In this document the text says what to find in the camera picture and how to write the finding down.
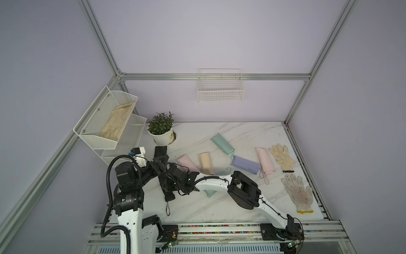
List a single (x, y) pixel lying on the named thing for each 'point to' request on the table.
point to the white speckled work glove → (302, 197)
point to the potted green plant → (160, 127)
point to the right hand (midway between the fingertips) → (165, 188)
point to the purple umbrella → (246, 164)
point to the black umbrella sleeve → (160, 151)
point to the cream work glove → (283, 158)
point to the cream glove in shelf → (117, 121)
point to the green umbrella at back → (222, 144)
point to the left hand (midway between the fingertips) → (164, 161)
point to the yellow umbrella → (206, 164)
